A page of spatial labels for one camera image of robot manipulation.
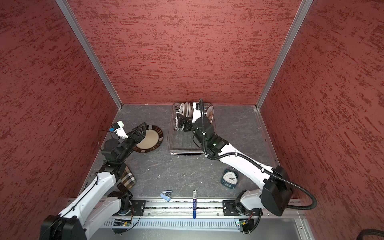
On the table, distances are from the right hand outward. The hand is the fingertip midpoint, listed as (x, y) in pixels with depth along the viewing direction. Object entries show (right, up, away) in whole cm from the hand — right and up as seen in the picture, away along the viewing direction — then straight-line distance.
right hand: (184, 116), depth 73 cm
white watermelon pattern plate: (+1, +5, +18) cm, 19 cm away
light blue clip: (-9, -43, +2) cm, 44 cm away
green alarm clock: (+25, -34, +6) cm, 42 cm away
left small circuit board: (-32, -55, -1) cm, 63 cm away
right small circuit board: (+31, -53, -3) cm, 62 cm away
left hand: (-21, -6, +4) cm, 22 cm away
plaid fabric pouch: (-31, -34, +6) cm, 46 cm away
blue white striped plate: (-6, +6, +33) cm, 34 cm away
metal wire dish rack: (-3, -17, +24) cm, 30 cm away
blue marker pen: (+5, -45, +1) cm, 45 cm away
